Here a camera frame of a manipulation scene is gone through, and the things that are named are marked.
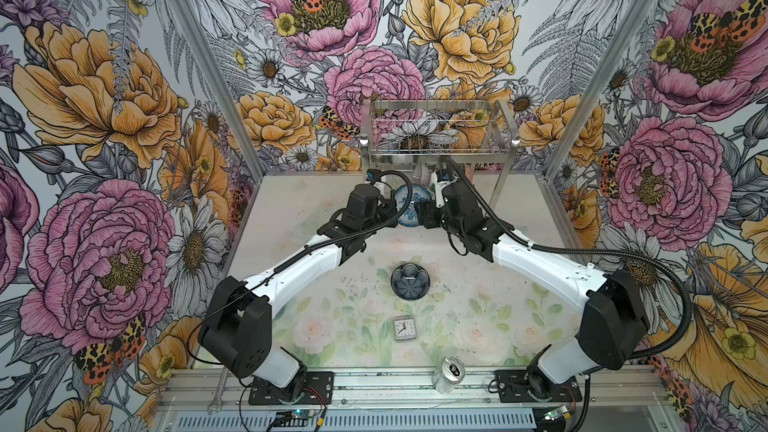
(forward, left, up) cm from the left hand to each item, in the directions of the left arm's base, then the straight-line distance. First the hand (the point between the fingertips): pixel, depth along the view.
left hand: (394, 209), depth 84 cm
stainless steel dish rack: (+39, -17, -3) cm, 42 cm away
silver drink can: (-39, -12, -7) cm, 41 cm away
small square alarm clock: (-26, -3, -19) cm, 32 cm away
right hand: (-1, -9, 0) cm, 9 cm away
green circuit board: (-45, +24, -23) cm, 56 cm away
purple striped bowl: (+1, -7, +13) cm, 15 cm away
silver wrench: (-42, +43, -21) cm, 64 cm away
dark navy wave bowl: (-12, -5, -20) cm, 24 cm away
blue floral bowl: (+4, -7, +2) cm, 8 cm away
